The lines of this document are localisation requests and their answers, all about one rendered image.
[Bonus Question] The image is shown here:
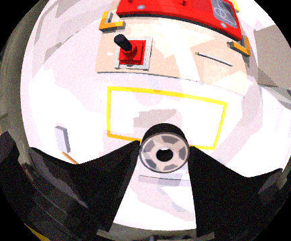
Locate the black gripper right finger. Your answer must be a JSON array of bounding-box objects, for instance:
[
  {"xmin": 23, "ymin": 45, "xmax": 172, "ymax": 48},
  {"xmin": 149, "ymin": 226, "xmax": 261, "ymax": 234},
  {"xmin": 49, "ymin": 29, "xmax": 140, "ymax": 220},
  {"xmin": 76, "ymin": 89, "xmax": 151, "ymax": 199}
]
[{"xmin": 188, "ymin": 146, "xmax": 283, "ymax": 238}]

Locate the black and beige wheel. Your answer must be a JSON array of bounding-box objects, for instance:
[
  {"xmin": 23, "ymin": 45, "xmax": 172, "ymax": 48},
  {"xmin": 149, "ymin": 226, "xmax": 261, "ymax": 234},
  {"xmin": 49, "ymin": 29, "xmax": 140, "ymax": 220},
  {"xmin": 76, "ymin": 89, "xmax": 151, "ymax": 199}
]
[{"xmin": 139, "ymin": 123, "xmax": 190, "ymax": 174}]

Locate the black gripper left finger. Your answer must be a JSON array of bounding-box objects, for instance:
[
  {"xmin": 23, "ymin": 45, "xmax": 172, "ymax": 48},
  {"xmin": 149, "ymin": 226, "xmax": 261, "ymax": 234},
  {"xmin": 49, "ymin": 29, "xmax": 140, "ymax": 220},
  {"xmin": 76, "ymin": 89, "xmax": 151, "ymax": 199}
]
[{"xmin": 28, "ymin": 140, "xmax": 141, "ymax": 232}]

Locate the yellow rectangular outline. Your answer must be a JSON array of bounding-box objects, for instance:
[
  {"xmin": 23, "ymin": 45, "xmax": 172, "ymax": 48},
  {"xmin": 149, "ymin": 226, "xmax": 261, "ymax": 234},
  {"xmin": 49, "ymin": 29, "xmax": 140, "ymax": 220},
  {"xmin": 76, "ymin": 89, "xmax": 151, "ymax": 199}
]
[{"xmin": 107, "ymin": 86, "xmax": 228, "ymax": 150}]

